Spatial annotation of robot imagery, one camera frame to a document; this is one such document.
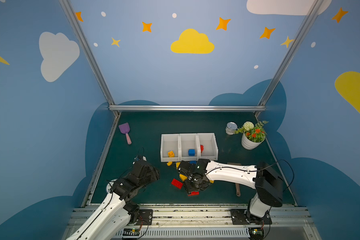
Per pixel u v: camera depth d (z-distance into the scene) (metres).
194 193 0.70
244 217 0.75
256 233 0.73
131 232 0.73
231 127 1.07
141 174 0.60
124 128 1.11
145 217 0.75
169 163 0.93
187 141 1.04
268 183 0.44
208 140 1.03
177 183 0.84
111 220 0.57
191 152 0.97
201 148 0.94
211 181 0.85
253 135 0.91
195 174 0.58
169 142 1.05
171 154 0.93
